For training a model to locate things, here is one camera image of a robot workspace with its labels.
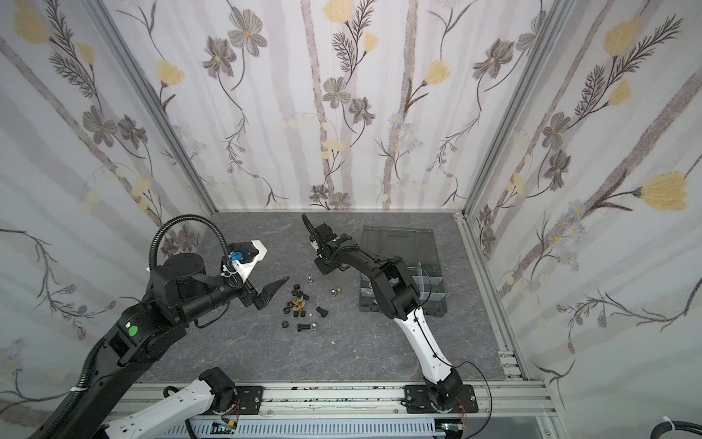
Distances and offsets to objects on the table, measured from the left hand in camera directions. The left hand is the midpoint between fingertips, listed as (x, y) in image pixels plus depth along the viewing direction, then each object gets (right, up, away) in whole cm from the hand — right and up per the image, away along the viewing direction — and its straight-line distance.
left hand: (274, 261), depth 59 cm
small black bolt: (+7, -20, +31) cm, 38 cm away
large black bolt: (+1, -24, +27) cm, 36 cm away
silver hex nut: (+5, -24, +28) cm, 37 cm away
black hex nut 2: (-6, -20, +32) cm, 38 cm away
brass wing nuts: (-2, -18, +33) cm, 38 cm away
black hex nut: (-5, -23, +29) cm, 37 cm away
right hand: (+8, -2, +42) cm, 42 cm away
